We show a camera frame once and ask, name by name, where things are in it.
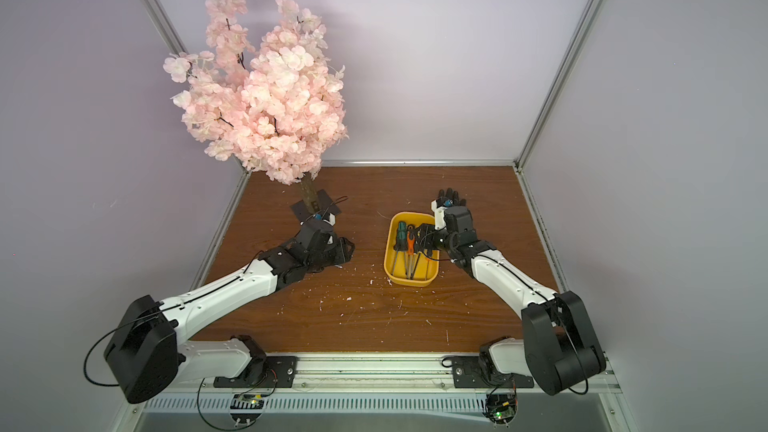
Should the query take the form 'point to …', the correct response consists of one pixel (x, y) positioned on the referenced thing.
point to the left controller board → (246, 408)
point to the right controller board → (501, 408)
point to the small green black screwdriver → (402, 241)
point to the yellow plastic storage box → (403, 263)
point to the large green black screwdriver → (396, 252)
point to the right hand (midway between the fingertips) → (420, 226)
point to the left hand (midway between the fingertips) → (355, 246)
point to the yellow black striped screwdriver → (420, 268)
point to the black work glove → (449, 198)
